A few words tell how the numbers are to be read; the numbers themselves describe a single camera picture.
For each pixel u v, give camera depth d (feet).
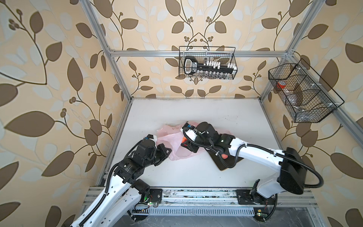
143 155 1.75
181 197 2.48
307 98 2.38
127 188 1.60
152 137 2.27
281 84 2.90
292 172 1.37
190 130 2.15
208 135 1.93
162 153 2.07
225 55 2.99
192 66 2.77
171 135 2.43
